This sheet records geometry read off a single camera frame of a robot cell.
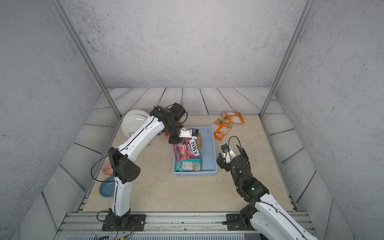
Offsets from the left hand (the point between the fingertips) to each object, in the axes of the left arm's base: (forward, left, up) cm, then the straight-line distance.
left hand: (185, 140), depth 82 cm
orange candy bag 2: (+23, -24, -18) cm, 37 cm away
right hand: (-8, -23, +2) cm, 25 cm away
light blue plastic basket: (+3, -15, -20) cm, 25 cm away
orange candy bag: (+34, -35, -18) cm, 52 cm away
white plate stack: (+20, +35, -4) cm, 40 cm away
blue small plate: (-18, +44, -19) cm, 51 cm away
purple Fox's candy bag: (-4, -2, -3) cm, 6 cm away
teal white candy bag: (-7, -2, -15) cm, 17 cm away
